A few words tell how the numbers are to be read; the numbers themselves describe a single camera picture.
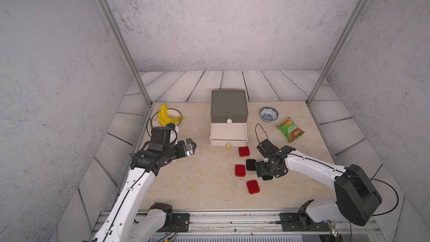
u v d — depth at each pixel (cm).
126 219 40
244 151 93
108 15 79
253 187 83
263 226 73
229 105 91
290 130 99
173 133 59
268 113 111
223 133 92
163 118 104
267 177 81
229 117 89
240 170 89
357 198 42
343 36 87
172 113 115
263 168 77
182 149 65
